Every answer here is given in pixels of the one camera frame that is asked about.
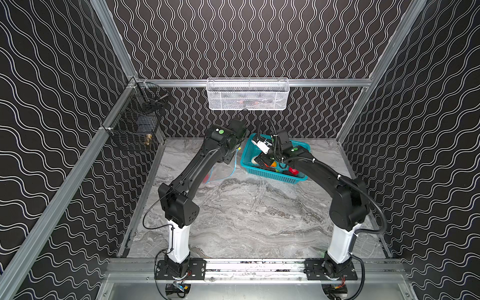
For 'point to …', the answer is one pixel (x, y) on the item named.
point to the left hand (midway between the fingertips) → (223, 154)
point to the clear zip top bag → (221, 170)
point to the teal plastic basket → (288, 175)
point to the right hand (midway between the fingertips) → (264, 150)
